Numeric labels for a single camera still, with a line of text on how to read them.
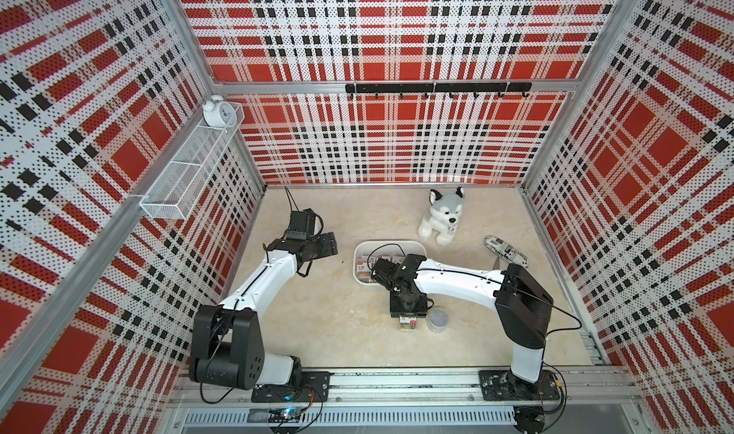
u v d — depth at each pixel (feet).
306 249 2.13
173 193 2.91
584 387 2.46
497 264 3.23
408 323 2.57
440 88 2.91
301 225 2.26
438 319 2.73
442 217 2.99
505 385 2.41
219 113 2.62
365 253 3.14
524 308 1.54
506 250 3.19
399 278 2.02
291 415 2.29
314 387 2.41
